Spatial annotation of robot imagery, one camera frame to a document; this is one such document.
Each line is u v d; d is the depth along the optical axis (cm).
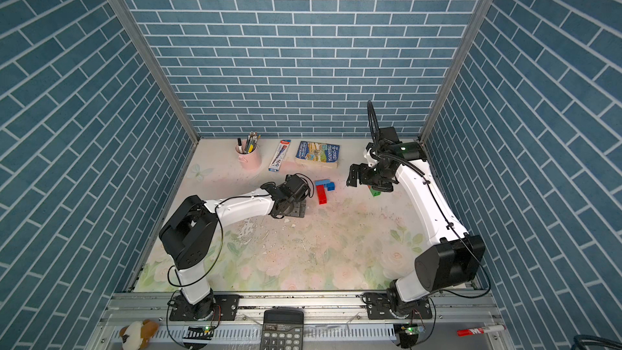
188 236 48
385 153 54
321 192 99
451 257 41
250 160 103
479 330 69
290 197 71
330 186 102
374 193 100
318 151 112
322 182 102
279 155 112
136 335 68
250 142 99
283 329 68
